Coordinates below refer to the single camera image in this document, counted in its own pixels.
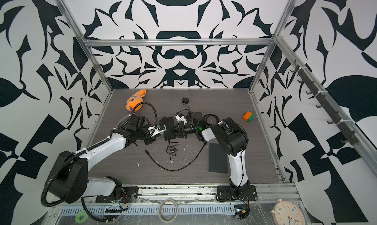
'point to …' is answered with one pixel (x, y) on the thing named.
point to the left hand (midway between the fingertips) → (159, 129)
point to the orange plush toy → (135, 99)
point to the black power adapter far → (185, 100)
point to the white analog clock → (287, 212)
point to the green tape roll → (81, 216)
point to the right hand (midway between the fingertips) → (170, 134)
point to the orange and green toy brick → (248, 117)
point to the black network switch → (170, 132)
